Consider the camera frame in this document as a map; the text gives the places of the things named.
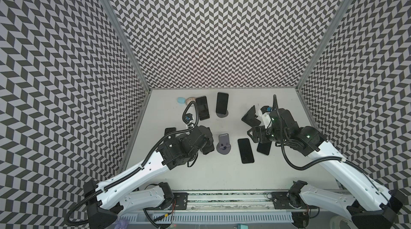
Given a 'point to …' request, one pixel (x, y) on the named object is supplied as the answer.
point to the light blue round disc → (181, 100)
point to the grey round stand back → (222, 115)
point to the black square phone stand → (250, 117)
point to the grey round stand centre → (223, 146)
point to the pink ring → (188, 100)
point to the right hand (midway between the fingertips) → (255, 137)
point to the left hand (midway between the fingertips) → (201, 133)
